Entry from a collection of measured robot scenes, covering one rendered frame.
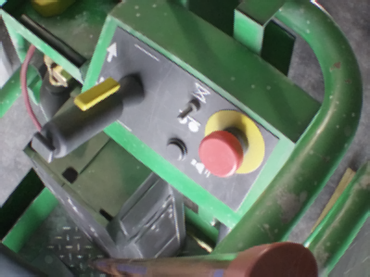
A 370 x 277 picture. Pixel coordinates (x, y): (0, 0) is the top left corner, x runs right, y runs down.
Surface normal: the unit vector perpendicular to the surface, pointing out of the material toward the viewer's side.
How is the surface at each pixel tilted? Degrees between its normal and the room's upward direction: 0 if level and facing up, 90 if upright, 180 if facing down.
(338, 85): 27
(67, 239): 0
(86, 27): 0
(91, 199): 0
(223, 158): 58
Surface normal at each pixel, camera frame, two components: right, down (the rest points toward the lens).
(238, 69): -0.03, -0.38
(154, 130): -0.55, 0.41
